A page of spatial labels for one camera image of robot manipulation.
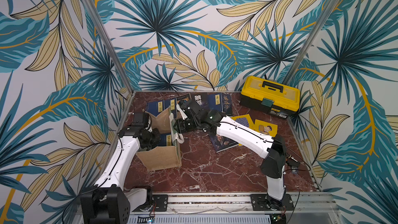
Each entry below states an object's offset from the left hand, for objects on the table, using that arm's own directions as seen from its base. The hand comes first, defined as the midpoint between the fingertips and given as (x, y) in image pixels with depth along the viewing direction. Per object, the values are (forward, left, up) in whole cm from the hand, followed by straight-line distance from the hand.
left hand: (158, 141), depth 80 cm
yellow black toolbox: (+28, -66, +4) cm, 72 cm away
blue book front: (+6, -1, -10) cm, 12 cm away
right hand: (+3, -9, +9) cm, 13 cm away
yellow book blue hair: (+22, -51, -12) cm, 57 cm away
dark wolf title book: (+40, -22, -10) cm, 47 cm away
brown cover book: (+40, -10, -10) cm, 43 cm away
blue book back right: (+36, -32, -9) cm, 49 cm away
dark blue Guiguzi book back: (+37, -41, -12) cm, 56 cm away
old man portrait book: (+5, -34, -11) cm, 36 cm away
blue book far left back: (+30, +10, -10) cm, 33 cm away
